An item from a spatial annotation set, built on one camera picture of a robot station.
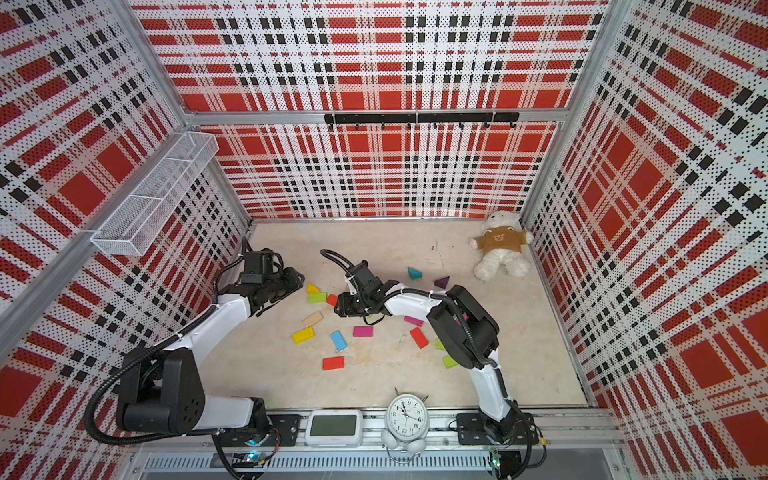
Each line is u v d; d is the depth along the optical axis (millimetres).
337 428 706
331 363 844
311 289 999
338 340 905
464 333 545
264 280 701
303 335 905
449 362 836
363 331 905
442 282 1018
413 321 934
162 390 423
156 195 765
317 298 985
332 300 985
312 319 932
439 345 539
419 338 896
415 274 1043
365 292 734
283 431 734
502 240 1041
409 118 884
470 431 734
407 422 718
